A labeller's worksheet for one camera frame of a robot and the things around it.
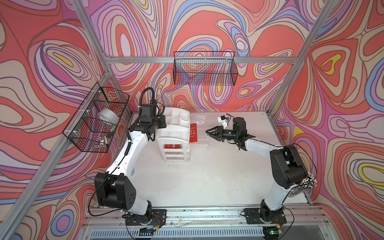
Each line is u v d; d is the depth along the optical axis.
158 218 0.72
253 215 0.73
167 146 0.91
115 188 0.41
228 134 0.78
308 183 0.67
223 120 0.84
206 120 0.96
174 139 0.75
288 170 0.49
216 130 0.80
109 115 0.75
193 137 0.88
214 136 0.80
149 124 0.58
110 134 0.75
